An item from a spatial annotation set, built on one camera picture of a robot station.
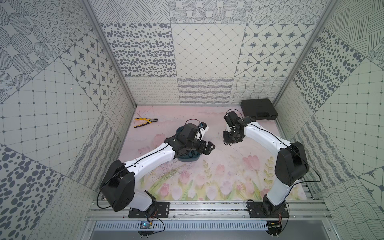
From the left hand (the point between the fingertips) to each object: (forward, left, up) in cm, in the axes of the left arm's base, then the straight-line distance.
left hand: (208, 140), depth 80 cm
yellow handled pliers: (+27, +43, -16) cm, 53 cm away
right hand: (+4, -12, -8) cm, 15 cm away
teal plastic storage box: (0, +10, -18) cm, 20 cm away
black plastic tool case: (+39, -42, -14) cm, 59 cm away
